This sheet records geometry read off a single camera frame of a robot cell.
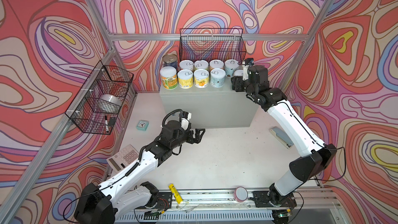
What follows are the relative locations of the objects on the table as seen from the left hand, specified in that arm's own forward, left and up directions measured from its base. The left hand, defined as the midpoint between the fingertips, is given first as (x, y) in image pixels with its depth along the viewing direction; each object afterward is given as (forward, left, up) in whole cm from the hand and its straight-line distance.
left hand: (200, 128), depth 76 cm
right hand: (+18, -20, +15) cm, 31 cm away
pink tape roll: (-27, -19, -15) cm, 36 cm away
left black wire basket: (+5, +51, +8) cm, 52 cm away
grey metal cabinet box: (+18, -7, -5) cm, 20 cm away
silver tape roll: (+6, +41, +13) cm, 44 cm away
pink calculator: (-8, +44, -19) cm, 48 cm away
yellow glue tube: (-26, +12, -18) cm, 34 cm away
